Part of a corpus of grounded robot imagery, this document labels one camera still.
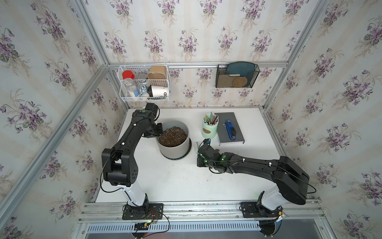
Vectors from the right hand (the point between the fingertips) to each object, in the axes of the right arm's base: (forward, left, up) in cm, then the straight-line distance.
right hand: (197, 160), depth 84 cm
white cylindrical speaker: (+37, +26, +20) cm, 50 cm away
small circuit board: (-31, +27, -8) cm, 42 cm away
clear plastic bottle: (+36, +42, +24) cm, 61 cm away
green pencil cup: (+19, -7, +8) cm, 22 cm away
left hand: (+12, +22, +7) cm, 26 cm away
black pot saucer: (+5, +7, -4) cm, 9 cm away
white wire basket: (+41, +35, +23) cm, 59 cm away
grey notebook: (+19, -17, -3) cm, 26 cm away
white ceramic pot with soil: (+9, +15, +3) cm, 18 cm away
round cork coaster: (+46, -27, +21) cm, 57 cm away
